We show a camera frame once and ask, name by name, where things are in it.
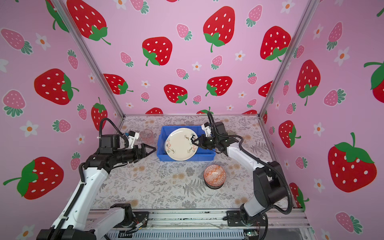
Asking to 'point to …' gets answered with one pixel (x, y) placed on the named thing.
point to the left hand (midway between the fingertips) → (151, 151)
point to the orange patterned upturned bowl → (214, 176)
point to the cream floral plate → (178, 145)
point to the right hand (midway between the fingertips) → (192, 142)
